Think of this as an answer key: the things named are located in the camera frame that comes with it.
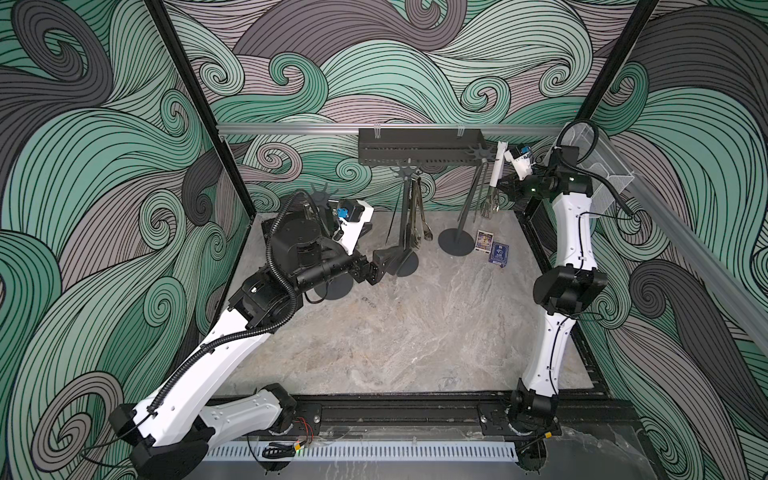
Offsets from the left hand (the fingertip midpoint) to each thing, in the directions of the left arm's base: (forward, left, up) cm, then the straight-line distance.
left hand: (383, 233), depth 57 cm
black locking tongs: (+19, -9, -16) cm, 26 cm away
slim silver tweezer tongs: (+26, -33, -17) cm, 46 cm away
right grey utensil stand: (+32, -30, -42) cm, 60 cm away
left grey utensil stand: (+13, +13, -42) cm, 46 cm away
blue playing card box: (+27, -43, -42) cm, 66 cm away
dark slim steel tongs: (+18, -13, -19) cm, 30 cm away
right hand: (+33, -35, -13) cm, 49 cm away
